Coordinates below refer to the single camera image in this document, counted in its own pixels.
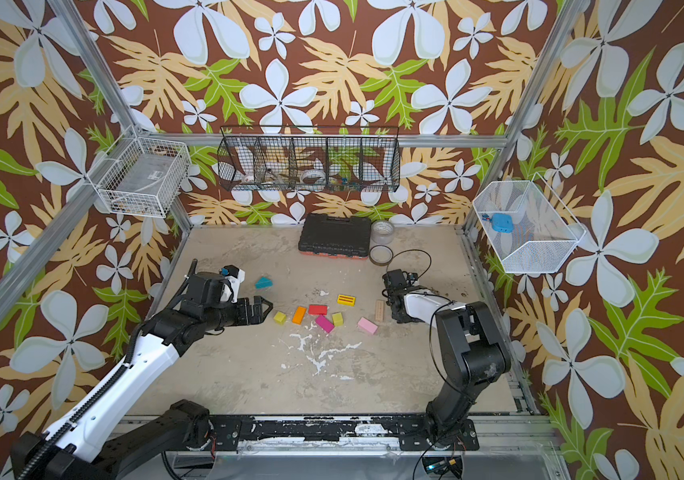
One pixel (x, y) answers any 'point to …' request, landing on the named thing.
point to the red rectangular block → (317, 309)
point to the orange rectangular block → (299, 315)
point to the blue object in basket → (503, 222)
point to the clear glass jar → (382, 232)
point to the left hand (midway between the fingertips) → (258, 302)
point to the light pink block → (367, 325)
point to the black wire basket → (310, 158)
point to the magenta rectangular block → (325, 323)
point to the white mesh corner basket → (527, 225)
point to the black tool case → (336, 237)
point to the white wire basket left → (144, 177)
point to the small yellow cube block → (337, 319)
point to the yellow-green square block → (280, 318)
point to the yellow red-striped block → (347, 300)
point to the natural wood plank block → (379, 311)
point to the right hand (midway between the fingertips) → (410, 310)
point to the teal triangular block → (263, 283)
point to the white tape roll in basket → (312, 176)
